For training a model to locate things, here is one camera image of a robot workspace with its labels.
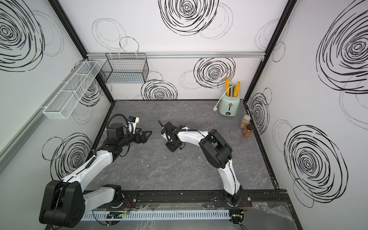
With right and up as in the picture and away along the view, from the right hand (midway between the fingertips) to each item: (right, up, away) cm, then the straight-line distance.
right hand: (172, 147), depth 93 cm
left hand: (-15, +12, -9) cm, 22 cm away
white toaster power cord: (+32, +27, +18) cm, 45 cm away
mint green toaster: (+40, +28, +6) cm, 49 cm away
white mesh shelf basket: (-53, +27, -21) cm, 63 cm away
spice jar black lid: (+50, +11, -1) cm, 51 cm away
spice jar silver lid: (+49, +17, +3) cm, 52 cm away
